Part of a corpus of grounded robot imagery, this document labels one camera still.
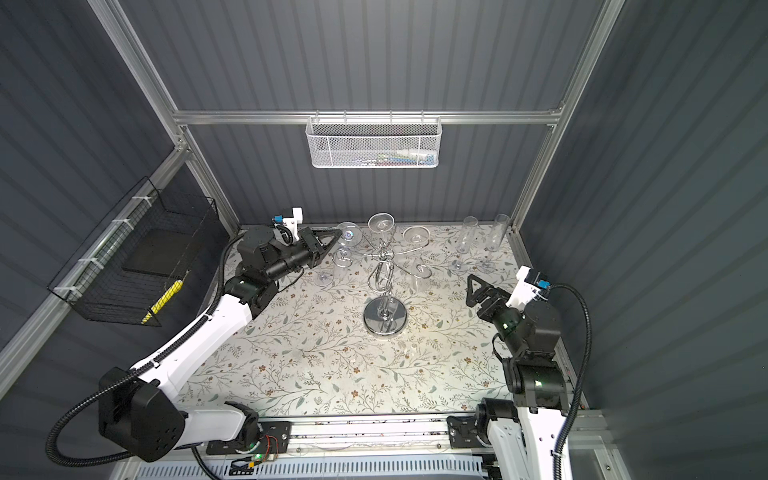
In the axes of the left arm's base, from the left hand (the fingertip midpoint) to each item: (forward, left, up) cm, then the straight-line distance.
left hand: (343, 231), depth 70 cm
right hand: (-13, -32, -6) cm, 35 cm away
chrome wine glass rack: (-4, -10, -33) cm, 35 cm away
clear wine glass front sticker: (+14, -36, -13) cm, 41 cm away
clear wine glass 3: (+2, -18, -5) cm, 19 cm away
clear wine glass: (+1, -2, -2) cm, 3 cm away
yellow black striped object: (-9, +42, -11) cm, 45 cm away
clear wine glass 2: (+7, -9, -5) cm, 12 cm away
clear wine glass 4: (+13, +12, -36) cm, 40 cm away
